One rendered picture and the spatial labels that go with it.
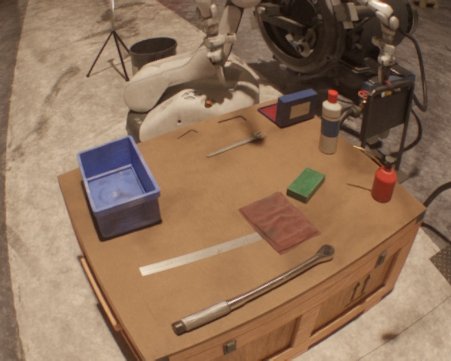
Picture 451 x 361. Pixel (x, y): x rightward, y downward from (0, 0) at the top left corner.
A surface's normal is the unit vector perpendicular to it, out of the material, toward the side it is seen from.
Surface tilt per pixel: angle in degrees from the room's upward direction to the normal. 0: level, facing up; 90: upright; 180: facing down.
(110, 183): 0
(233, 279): 0
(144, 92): 90
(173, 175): 0
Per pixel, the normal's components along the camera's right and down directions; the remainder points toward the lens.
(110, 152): 0.45, 0.57
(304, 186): 0.00, -0.77
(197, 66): -0.16, 0.63
